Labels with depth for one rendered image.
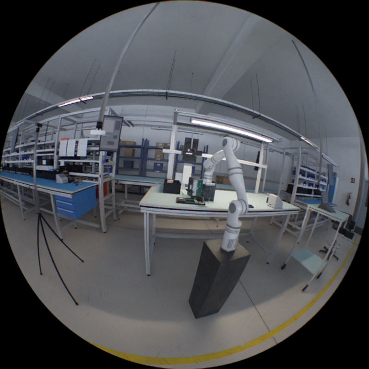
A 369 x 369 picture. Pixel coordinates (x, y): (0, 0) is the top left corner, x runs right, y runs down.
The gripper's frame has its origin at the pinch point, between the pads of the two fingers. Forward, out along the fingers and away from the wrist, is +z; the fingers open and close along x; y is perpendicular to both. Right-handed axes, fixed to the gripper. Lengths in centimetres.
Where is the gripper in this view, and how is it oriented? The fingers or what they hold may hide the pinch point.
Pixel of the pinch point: (205, 204)
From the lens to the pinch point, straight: 114.0
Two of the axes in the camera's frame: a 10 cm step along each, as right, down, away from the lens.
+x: -9.6, -0.6, -2.8
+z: -1.1, 9.8, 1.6
